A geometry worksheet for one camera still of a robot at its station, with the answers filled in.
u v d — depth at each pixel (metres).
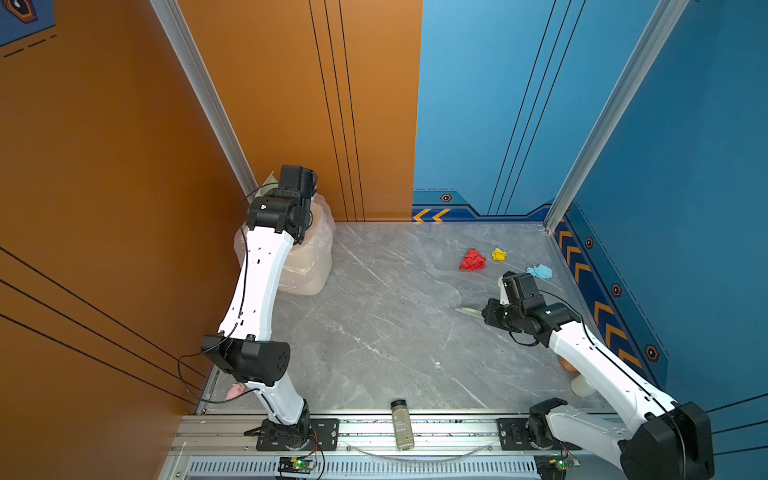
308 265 0.83
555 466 0.71
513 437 0.72
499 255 1.10
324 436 0.74
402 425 0.72
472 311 0.85
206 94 0.83
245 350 0.42
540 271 1.05
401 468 0.70
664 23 0.71
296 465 0.71
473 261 1.05
